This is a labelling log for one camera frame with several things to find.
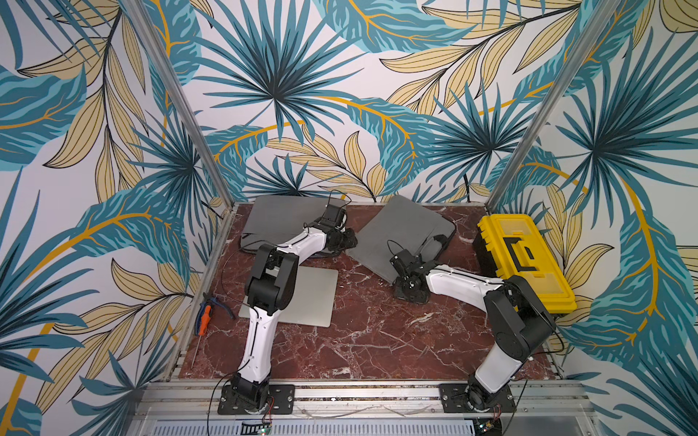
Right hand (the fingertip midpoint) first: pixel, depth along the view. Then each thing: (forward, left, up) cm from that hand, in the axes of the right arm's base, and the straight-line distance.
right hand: (402, 293), depth 93 cm
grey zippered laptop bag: (+38, +50, -1) cm, 63 cm away
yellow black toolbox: (+8, -35, +15) cm, 39 cm away
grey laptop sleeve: (+28, -4, +3) cm, 29 cm away
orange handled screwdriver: (-10, +64, +2) cm, 64 cm away
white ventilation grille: (-36, +27, -1) cm, 46 cm away
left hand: (+19, +16, +5) cm, 25 cm away
